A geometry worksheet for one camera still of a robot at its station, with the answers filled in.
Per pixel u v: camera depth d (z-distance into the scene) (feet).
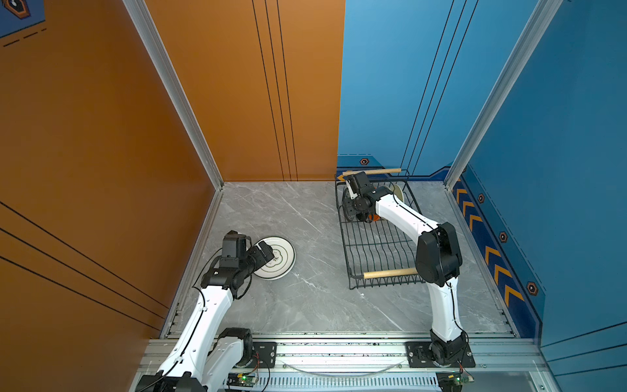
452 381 2.32
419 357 2.38
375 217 2.36
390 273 2.33
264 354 2.42
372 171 3.24
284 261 3.00
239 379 2.33
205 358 1.50
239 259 2.02
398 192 3.18
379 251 3.08
